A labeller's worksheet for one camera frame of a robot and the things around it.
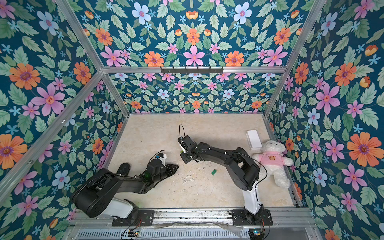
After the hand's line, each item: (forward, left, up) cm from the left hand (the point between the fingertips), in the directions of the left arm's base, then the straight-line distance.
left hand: (180, 166), depth 89 cm
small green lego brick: (-5, -20, -2) cm, 21 cm away
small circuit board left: (-32, +23, -4) cm, 39 cm away
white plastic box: (+14, -50, +1) cm, 52 cm away
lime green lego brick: (+3, -2, +12) cm, 13 cm away
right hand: (+6, -4, +2) cm, 8 cm away
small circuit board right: (-36, -38, -5) cm, 52 cm away
